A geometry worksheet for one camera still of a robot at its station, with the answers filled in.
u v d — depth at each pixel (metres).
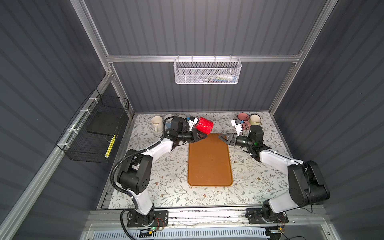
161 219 0.72
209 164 0.92
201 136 0.83
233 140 0.74
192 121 0.82
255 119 1.11
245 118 1.09
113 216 0.77
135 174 0.48
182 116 1.19
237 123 0.77
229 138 0.75
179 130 0.74
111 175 0.44
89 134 0.72
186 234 0.77
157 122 1.02
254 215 0.73
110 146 0.69
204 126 0.82
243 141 0.75
